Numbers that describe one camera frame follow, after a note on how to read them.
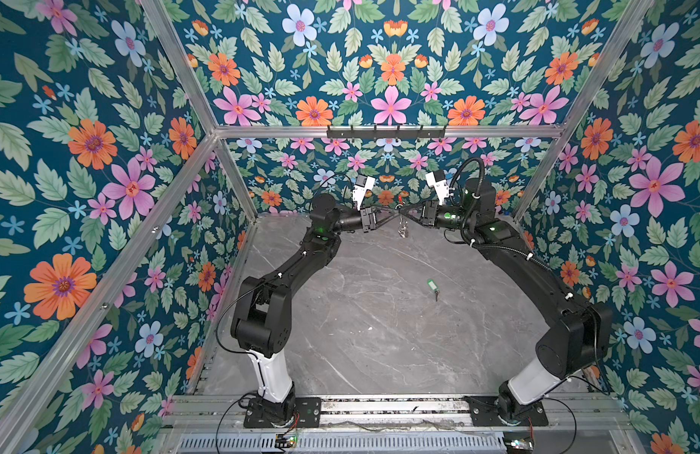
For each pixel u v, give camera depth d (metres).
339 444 0.76
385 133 0.91
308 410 0.74
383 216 0.68
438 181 0.68
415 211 0.71
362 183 0.69
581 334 0.44
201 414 0.75
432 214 0.64
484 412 0.73
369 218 0.69
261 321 0.48
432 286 0.98
